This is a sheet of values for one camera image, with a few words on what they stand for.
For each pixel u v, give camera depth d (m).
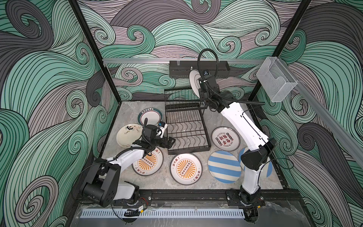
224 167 0.83
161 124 0.78
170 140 0.79
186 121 1.04
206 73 0.63
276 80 0.79
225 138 0.97
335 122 0.57
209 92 0.54
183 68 0.90
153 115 1.11
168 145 0.78
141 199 0.73
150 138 0.68
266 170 0.51
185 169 0.83
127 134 0.99
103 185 0.41
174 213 0.70
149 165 0.85
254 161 0.53
